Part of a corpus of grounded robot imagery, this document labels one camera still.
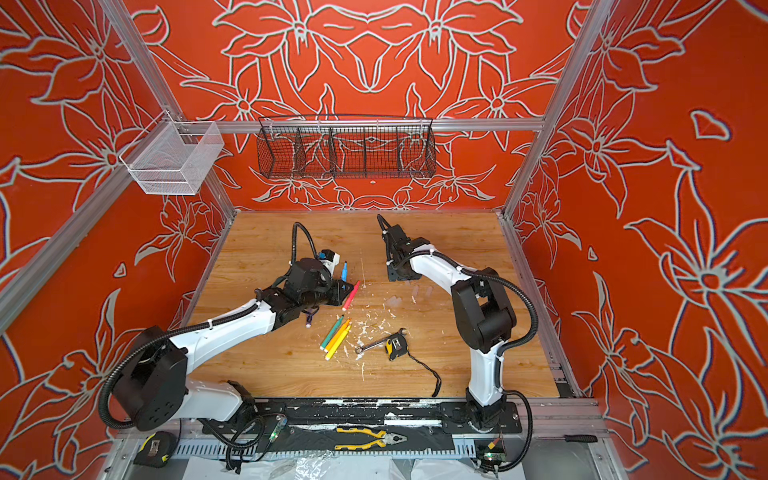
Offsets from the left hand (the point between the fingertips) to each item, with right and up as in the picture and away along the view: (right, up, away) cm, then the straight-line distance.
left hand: (352, 284), depth 83 cm
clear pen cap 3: (+24, -3, +12) cm, 28 cm away
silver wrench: (+2, -19, 0) cm, 19 cm away
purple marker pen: (-9, -7, -12) cm, 17 cm away
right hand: (+13, +3, +12) cm, 18 cm away
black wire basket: (-4, +44, +14) cm, 47 cm away
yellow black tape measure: (+12, -17, -2) cm, 21 cm away
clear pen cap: (+12, -7, +11) cm, 18 cm away
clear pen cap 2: (+19, -5, +12) cm, 23 cm away
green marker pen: (-7, -15, +3) cm, 17 cm away
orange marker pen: (-5, -15, +2) cm, 16 cm away
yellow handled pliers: (+9, -35, -14) cm, 39 cm away
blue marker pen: (-2, +4, -2) cm, 5 cm away
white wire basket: (-57, +39, +11) cm, 70 cm away
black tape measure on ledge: (-44, -36, -16) cm, 59 cm away
